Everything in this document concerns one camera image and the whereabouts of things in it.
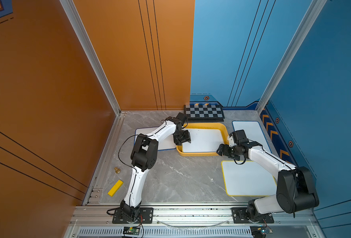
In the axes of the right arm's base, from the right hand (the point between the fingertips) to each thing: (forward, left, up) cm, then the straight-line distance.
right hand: (222, 152), depth 90 cm
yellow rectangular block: (-20, +62, -5) cm, 65 cm away
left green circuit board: (-39, +49, -8) cm, 63 cm away
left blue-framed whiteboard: (+10, +34, -4) cm, 36 cm away
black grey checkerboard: (+36, +8, -1) cm, 37 cm away
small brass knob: (-10, +63, -3) cm, 64 cm away
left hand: (+10, +20, -1) cm, 22 cm away
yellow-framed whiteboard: (+13, +9, -5) cm, 17 cm away
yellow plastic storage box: (+23, +6, -1) cm, 23 cm away
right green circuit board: (-39, -13, -8) cm, 41 cm away
